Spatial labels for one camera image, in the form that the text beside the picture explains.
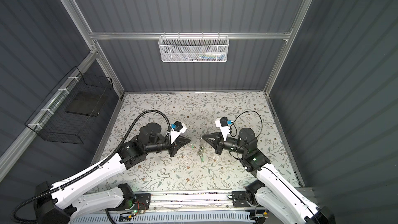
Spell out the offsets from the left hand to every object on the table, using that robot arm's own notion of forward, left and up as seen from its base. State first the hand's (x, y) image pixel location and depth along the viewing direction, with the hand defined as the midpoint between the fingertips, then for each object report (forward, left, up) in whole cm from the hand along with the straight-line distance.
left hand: (189, 139), depth 69 cm
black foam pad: (+20, +51, +5) cm, 55 cm away
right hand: (-2, -7, +2) cm, 8 cm away
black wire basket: (+7, +55, +4) cm, 56 cm away
